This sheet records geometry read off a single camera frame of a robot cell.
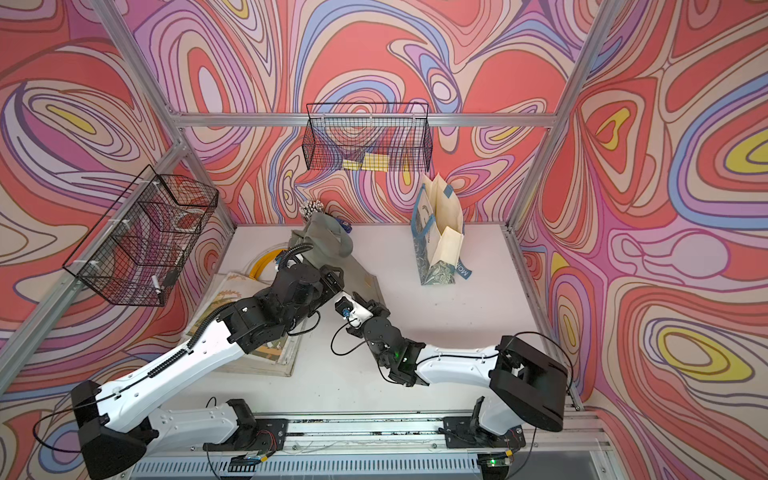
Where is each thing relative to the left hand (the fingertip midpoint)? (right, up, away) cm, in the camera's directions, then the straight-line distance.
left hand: (344, 278), depth 71 cm
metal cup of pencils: (-16, +21, +29) cm, 40 cm away
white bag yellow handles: (-43, +7, +46) cm, 63 cm away
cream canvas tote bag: (-21, -22, +10) cm, 32 cm away
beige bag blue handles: (+26, +14, +17) cm, 34 cm away
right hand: (+3, -6, +7) cm, 10 cm away
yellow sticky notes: (+5, +34, +20) cm, 40 cm away
